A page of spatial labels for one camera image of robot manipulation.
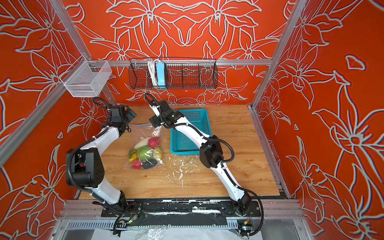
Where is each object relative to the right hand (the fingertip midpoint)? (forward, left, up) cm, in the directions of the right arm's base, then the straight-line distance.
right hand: (154, 114), depth 91 cm
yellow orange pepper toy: (-23, +12, -12) cm, 29 cm away
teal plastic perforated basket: (-11, -16, -18) cm, 26 cm away
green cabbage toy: (-22, +4, -9) cm, 24 cm away
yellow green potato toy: (-20, -2, -12) cm, 24 cm away
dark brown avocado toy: (-27, +1, -12) cm, 30 cm away
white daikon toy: (-13, +9, -13) cm, 20 cm away
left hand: (+1, +18, 0) cm, 18 cm away
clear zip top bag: (-3, +13, -15) cm, 20 cm away
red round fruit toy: (-15, 0, -9) cm, 17 cm away
